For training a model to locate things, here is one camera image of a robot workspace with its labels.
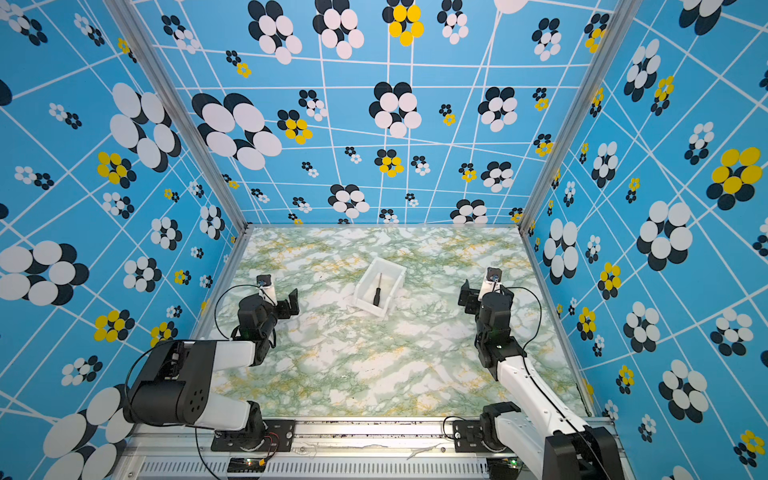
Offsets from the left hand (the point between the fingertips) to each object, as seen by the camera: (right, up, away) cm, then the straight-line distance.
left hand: (282, 289), depth 93 cm
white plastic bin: (+34, +1, +8) cm, 35 cm away
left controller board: (-1, -41, -20) cm, 45 cm away
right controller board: (+61, -40, -22) cm, 76 cm away
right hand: (+61, +3, -9) cm, 62 cm away
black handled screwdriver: (+30, -2, +7) cm, 31 cm away
